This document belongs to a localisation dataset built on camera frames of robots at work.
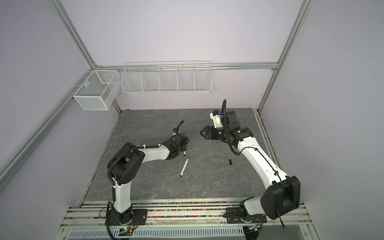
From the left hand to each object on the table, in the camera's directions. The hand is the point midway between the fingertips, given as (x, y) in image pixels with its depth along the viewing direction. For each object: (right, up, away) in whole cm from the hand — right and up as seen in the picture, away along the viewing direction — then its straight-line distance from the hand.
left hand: (182, 143), depth 99 cm
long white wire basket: (-10, +45, 0) cm, 46 cm away
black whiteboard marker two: (+2, -13, -8) cm, 15 cm away
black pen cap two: (+31, -12, -6) cm, 34 cm away
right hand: (+14, +8, -20) cm, 26 cm away
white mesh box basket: (-56, +35, -1) cm, 66 cm away
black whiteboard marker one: (+2, -6, -3) cm, 7 cm away
